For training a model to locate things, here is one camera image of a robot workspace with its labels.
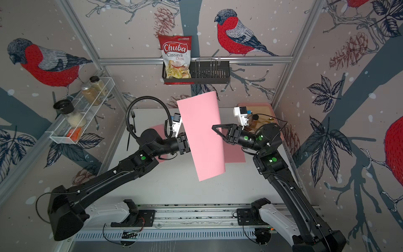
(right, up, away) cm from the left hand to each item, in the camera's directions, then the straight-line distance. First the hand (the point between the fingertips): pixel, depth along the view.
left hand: (206, 138), depth 55 cm
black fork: (-56, +10, +62) cm, 85 cm away
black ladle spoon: (-54, +1, +55) cm, 77 cm away
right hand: (+3, +3, +1) cm, 4 cm away
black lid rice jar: (-59, +8, +13) cm, 61 cm away
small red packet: (-57, +1, +11) cm, 58 cm away
